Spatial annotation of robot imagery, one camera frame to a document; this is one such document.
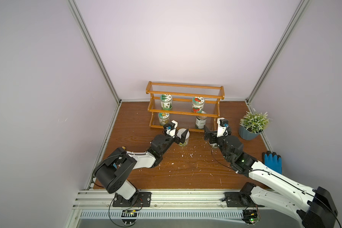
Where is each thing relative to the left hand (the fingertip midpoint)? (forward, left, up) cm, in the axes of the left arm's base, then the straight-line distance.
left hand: (182, 125), depth 80 cm
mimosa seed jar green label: (+17, +10, +2) cm, 20 cm away
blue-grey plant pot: (+2, -42, -12) cm, 43 cm away
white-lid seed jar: (+3, +1, -10) cm, 10 cm away
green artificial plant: (+5, -45, -3) cm, 46 cm away
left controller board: (-42, +28, -24) cm, 56 cm away
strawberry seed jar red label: (+15, -10, +3) cm, 18 cm away
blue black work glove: (-13, -56, -18) cm, 60 cm away
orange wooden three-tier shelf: (+16, 0, -5) cm, 17 cm away
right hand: (-2, -17, +6) cm, 18 cm away
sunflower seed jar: (+14, +13, -11) cm, 22 cm away
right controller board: (-41, -34, -21) cm, 57 cm away
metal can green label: (+10, -13, -10) cm, 19 cm away
